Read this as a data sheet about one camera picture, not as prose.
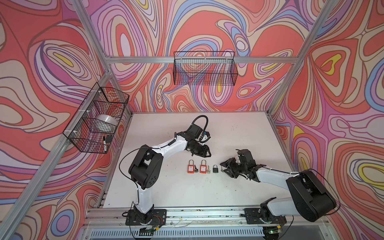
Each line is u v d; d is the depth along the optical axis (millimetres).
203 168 886
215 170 898
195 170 889
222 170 891
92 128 723
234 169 793
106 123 704
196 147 767
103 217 751
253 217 734
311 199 429
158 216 731
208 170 888
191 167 892
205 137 823
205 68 962
